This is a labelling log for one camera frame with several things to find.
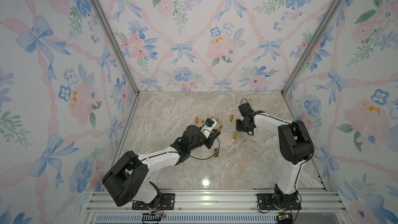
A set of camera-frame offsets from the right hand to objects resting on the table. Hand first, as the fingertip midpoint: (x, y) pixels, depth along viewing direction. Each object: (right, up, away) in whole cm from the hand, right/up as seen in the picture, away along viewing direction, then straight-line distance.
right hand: (241, 127), depth 100 cm
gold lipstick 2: (-15, +5, +2) cm, 16 cm away
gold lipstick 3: (-6, +5, +3) cm, 8 cm away
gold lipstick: (-16, +3, -22) cm, 27 cm away
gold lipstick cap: (-4, +6, -9) cm, 11 cm away
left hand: (-16, +1, -20) cm, 26 cm away
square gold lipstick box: (-17, -14, -12) cm, 25 cm away
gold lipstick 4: (-5, -4, -7) cm, 9 cm away
